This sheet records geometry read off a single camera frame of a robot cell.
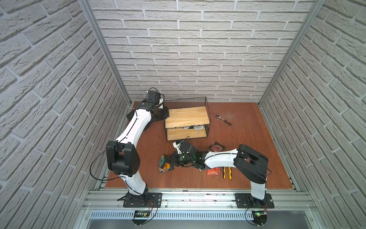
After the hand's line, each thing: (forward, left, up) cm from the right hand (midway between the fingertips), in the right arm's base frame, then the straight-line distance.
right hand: (165, 160), depth 79 cm
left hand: (+26, -3, +12) cm, 29 cm away
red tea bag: (+10, -32, -8) cm, 35 cm away
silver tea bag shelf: (+25, -22, -5) cm, 34 cm away
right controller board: (-29, -48, -11) cm, 57 cm away
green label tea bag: (0, +3, -4) cm, 5 cm away
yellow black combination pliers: (-8, -37, -8) cm, 39 cm away
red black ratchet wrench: (+37, -40, -8) cm, 55 cm away
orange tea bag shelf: (0, 0, -8) cm, 8 cm away
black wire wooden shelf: (+25, -15, +7) cm, 30 cm away
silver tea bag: (+26, -14, -5) cm, 30 cm away
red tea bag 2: (-5, -28, -8) cm, 30 cm away
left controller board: (-23, +14, -11) cm, 29 cm away
